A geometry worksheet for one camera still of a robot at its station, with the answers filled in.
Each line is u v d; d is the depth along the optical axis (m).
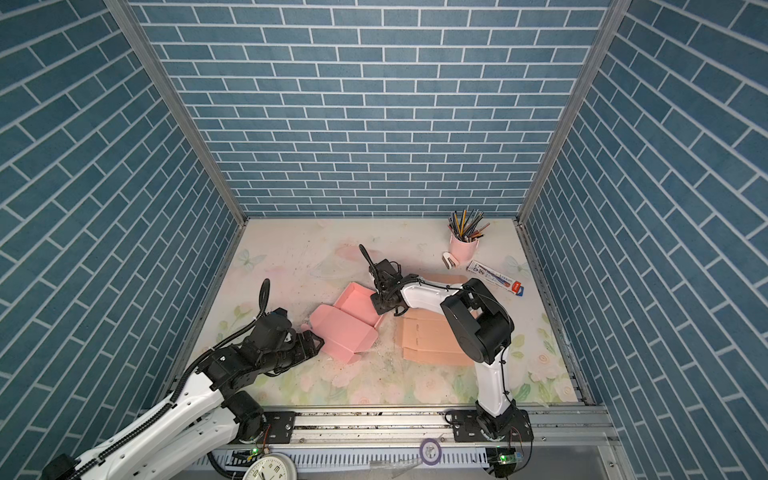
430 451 0.71
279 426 0.74
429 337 0.94
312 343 0.72
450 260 1.05
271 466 0.66
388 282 0.77
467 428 0.74
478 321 0.52
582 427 0.76
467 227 1.05
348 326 0.87
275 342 0.61
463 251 1.05
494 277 1.02
